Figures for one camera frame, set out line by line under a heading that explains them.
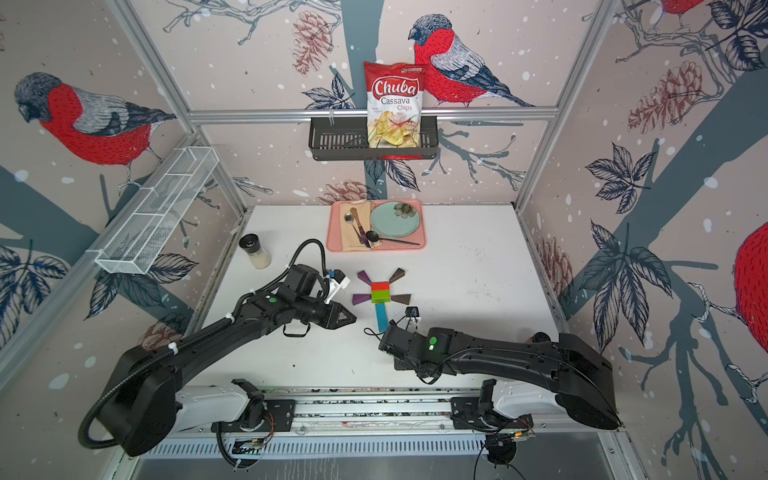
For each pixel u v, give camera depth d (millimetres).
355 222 1168
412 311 728
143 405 397
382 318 902
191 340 467
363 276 978
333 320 702
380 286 978
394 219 1180
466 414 729
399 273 985
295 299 647
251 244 957
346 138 949
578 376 404
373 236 1104
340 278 757
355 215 1180
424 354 579
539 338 779
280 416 732
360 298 925
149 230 743
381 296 923
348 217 1163
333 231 1129
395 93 835
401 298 947
